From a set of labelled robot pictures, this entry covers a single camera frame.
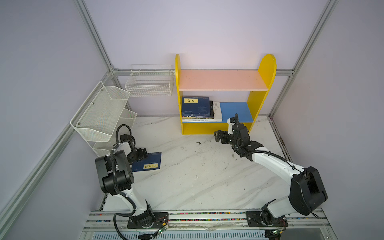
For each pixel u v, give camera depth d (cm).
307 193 43
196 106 95
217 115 98
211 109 97
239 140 65
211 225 73
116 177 50
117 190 46
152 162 93
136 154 85
